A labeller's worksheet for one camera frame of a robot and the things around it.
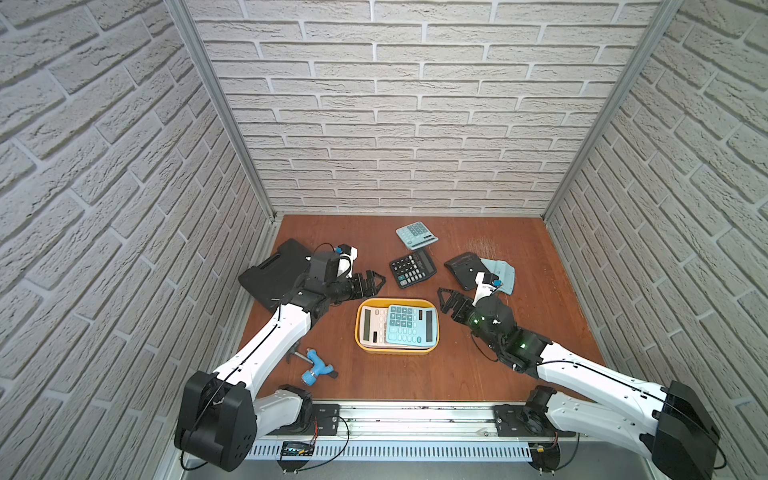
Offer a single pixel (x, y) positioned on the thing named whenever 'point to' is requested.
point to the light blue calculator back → (505, 273)
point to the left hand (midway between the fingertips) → (368, 274)
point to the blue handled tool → (319, 367)
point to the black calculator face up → (413, 267)
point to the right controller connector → (545, 456)
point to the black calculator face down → (464, 267)
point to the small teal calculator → (416, 235)
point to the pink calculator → (373, 327)
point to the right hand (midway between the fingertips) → (450, 295)
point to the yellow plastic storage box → (386, 302)
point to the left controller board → (294, 449)
